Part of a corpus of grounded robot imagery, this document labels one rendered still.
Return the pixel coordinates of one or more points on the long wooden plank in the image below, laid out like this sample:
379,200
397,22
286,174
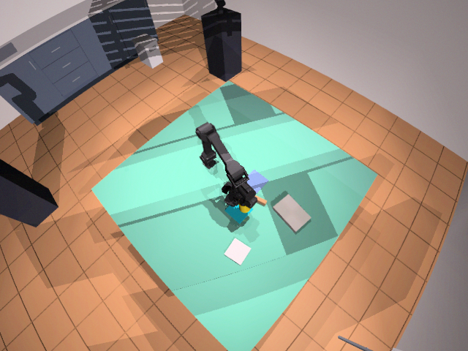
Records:
261,201

